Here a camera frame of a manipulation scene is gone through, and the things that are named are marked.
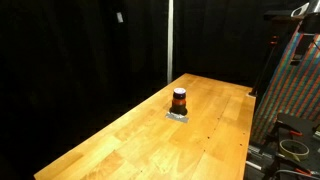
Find black slanted stand pole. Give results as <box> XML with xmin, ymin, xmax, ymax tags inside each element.
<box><xmin>248</xmin><ymin>34</ymin><xmax>280</xmax><ymax>98</ymax></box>

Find grey cable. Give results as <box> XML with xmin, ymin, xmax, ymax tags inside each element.
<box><xmin>273</xmin><ymin>168</ymin><xmax>320</xmax><ymax>178</ymax></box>

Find aluminium rail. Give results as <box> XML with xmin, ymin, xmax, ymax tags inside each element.
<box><xmin>245</xmin><ymin>143</ymin><xmax>278</xmax><ymax>172</ymax></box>

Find small grey base plate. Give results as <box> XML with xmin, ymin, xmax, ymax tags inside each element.
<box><xmin>165</xmin><ymin>111</ymin><xmax>190</xmax><ymax>124</ymax></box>

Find black flat plate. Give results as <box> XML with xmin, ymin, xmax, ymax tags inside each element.
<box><xmin>275</xmin><ymin>112</ymin><xmax>320</xmax><ymax>137</ymax></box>

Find orange clamp handle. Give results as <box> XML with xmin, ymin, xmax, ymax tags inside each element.
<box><xmin>294</xmin><ymin>167</ymin><xmax>313</xmax><ymax>176</ymax></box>
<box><xmin>288</xmin><ymin>129</ymin><xmax>304</xmax><ymax>138</ymax></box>

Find colourful striped board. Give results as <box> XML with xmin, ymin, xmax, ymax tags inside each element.
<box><xmin>250</xmin><ymin>23</ymin><xmax>320</xmax><ymax>145</ymax></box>

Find white vertical pole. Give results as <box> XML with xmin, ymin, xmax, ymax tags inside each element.
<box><xmin>166</xmin><ymin>0</ymin><xmax>175</xmax><ymax>85</ymax></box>

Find beige tape roll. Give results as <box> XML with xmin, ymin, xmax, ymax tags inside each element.
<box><xmin>278</xmin><ymin>139</ymin><xmax>311</xmax><ymax>162</ymax></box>

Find dark cup with purple top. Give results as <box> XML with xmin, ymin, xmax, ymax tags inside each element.
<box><xmin>169</xmin><ymin>87</ymin><xmax>189</xmax><ymax>116</ymax></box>

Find black curtain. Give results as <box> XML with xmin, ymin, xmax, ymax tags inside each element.
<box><xmin>0</xmin><ymin>0</ymin><xmax>311</xmax><ymax>180</ymax></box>

